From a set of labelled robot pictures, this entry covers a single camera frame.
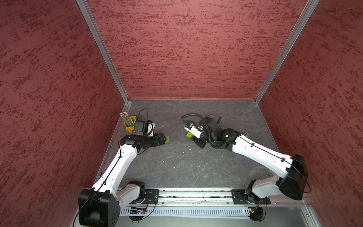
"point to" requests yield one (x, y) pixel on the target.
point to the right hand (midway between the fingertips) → (193, 138)
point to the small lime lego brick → (168, 138)
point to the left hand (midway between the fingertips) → (159, 143)
